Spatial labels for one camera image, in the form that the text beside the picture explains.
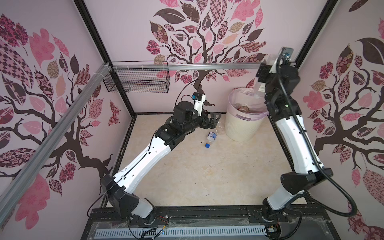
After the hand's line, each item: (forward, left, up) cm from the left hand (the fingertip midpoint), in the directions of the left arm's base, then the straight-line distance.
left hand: (213, 115), depth 67 cm
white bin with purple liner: (+11, -21, -10) cm, 25 cm away
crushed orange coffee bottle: (+25, -24, -19) cm, 40 cm away
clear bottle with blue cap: (+11, -3, -34) cm, 36 cm away
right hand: (+13, -25, +20) cm, 34 cm away
